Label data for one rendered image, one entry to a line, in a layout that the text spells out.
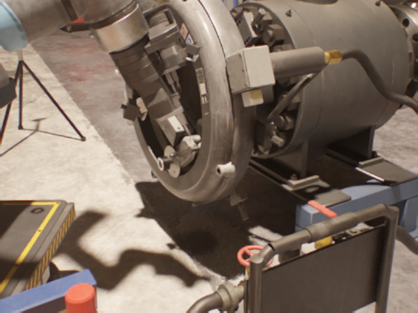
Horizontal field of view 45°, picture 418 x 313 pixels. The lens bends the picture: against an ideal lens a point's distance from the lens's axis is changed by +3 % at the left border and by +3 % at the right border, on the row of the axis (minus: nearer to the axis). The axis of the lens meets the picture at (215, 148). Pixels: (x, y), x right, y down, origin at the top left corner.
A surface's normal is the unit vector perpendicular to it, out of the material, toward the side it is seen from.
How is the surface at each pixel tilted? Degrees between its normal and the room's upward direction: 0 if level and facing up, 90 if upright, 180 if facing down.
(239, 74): 90
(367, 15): 37
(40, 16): 102
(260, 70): 67
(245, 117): 87
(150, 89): 107
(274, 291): 90
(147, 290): 0
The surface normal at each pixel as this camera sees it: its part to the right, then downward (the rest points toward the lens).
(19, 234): 0.00, -0.93
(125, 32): 0.36, 0.37
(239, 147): 0.50, 0.48
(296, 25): 0.32, -0.53
